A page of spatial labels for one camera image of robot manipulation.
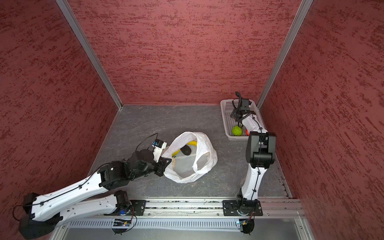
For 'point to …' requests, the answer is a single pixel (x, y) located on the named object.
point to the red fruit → (247, 132)
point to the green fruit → (237, 130)
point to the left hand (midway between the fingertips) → (170, 164)
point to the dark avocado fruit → (186, 150)
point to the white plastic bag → (185, 168)
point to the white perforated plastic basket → (226, 105)
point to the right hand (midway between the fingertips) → (236, 117)
